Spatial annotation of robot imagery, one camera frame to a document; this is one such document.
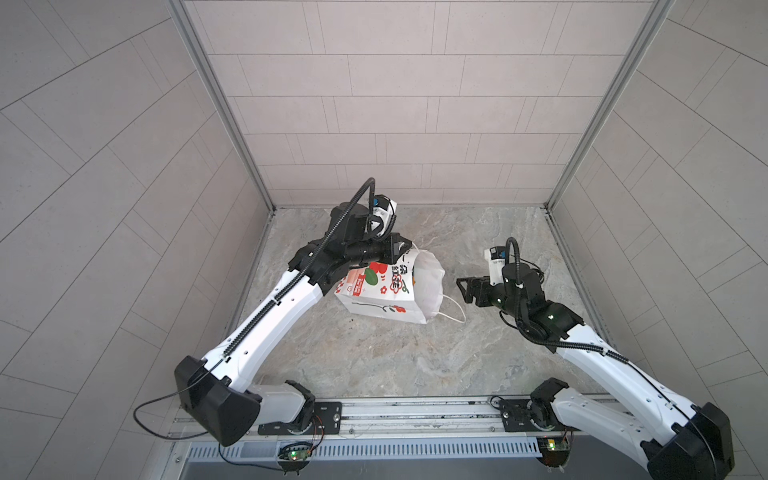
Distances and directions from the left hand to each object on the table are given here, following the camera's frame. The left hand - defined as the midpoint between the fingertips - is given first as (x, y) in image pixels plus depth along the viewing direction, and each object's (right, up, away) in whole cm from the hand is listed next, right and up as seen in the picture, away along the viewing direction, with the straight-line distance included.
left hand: (418, 242), depth 67 cm
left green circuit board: (-27, -47, -2) cm, 54 cm away
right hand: (+13, -11, +11) cm, 21 cm away
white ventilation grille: (-2, -47, +2) cm, 47 cm away
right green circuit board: (+32, -48, +1) cm, 58 cm away
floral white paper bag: (-2, -11, +5) cm, 12 cm away
